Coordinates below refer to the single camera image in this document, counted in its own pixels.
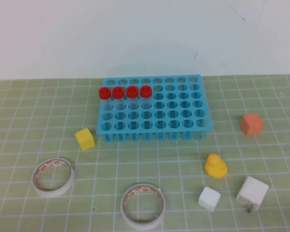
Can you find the blue test tube rack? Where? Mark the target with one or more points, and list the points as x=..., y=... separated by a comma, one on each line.
x=177, y=108

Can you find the orange foam cube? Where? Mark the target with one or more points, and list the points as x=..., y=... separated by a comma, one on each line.
x=251, y=124

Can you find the red capped clear tube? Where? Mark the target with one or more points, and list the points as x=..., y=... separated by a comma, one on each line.
x=146, y=95

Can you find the green grid cutting mat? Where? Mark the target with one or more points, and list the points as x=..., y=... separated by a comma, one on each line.
x=38, y=121

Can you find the left white tape roll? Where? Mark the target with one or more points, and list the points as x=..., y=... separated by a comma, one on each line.
x=52, y=177

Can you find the front white tape roll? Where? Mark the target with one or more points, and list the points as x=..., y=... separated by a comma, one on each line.
x=143, y=207

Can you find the white foam cube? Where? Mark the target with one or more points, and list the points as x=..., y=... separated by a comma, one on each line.
x=209, y=199

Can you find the white tape roll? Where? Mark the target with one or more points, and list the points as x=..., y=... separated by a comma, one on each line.
x=52, y=177
x=143, y=207

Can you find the yellow rubber duck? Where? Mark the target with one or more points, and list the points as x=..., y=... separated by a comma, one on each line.
x=215, y=166

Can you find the yellow foam cube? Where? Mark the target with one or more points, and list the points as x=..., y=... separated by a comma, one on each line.
x=85, y=139

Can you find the red capped tube far left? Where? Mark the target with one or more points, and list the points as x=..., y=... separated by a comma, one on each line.
x=106, y=98

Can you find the white power adapter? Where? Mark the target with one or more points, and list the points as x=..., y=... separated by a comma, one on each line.
x=252, y=193

